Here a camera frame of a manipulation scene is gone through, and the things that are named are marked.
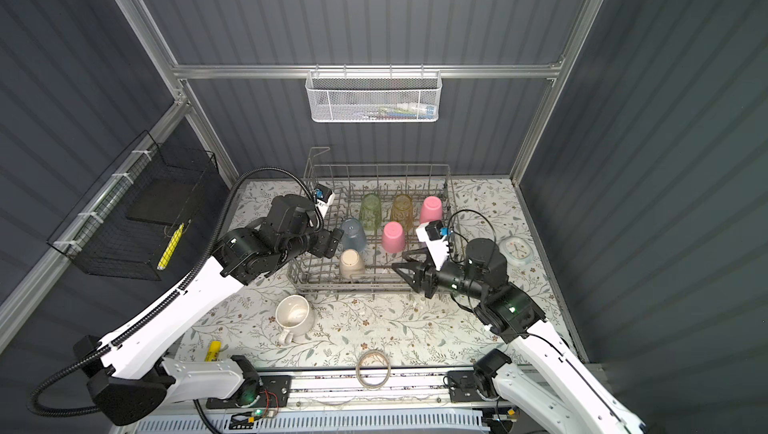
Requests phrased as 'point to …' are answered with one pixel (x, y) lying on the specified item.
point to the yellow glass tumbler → (402, 211)
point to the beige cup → (350, 264)
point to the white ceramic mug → (294, 316)
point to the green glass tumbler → (371, 212)
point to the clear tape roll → (373, 369)
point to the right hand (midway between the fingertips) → (403, 263)
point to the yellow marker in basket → (170, 247)
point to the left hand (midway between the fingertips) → (327, 224)
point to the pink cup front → (431, 210)
